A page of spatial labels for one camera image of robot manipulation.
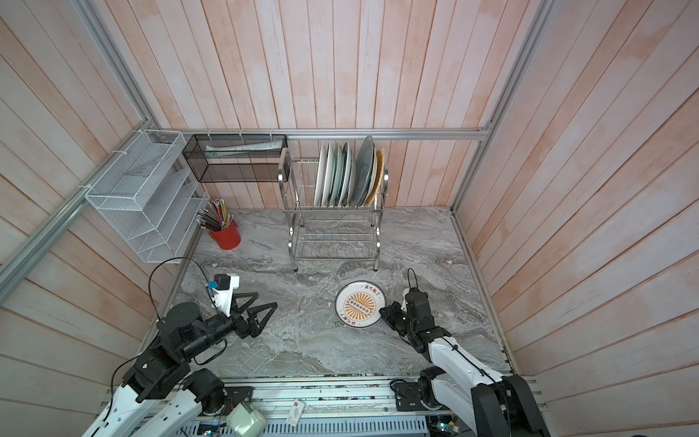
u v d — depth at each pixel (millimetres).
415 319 683
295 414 713
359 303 914
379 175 746
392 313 780
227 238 986
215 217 1010
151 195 733
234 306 581
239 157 1040
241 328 582
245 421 662
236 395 752
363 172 727
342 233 1072
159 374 478
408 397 731
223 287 582
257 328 589
